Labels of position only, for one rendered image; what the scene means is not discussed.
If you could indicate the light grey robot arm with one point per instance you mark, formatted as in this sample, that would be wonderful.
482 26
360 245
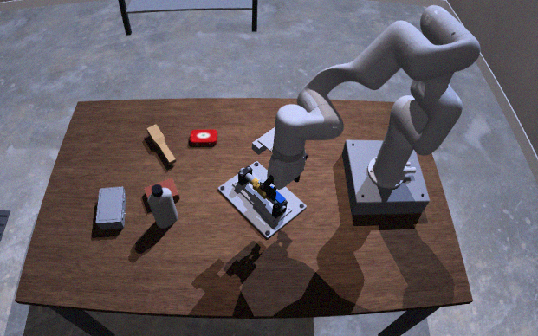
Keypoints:
401 45

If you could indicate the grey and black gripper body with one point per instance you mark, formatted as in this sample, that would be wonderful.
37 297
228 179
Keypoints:
285 173

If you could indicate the grey bottle with black cap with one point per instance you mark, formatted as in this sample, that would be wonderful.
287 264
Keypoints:
162 206

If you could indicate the grey rectangular case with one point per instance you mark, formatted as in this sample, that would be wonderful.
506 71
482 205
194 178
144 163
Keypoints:
111 207

